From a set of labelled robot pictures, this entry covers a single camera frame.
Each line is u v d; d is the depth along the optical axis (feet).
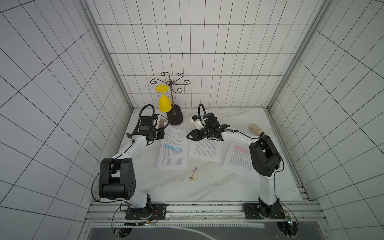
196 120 2.73
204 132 2.63
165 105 2.95
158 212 2.38
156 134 2.56
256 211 2.38
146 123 2.32
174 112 3.73
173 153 3.04
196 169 2.87
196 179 2.73
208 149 3.17
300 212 2.47
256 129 3.37
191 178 2.74
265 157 1.69
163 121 3.53
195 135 2.69
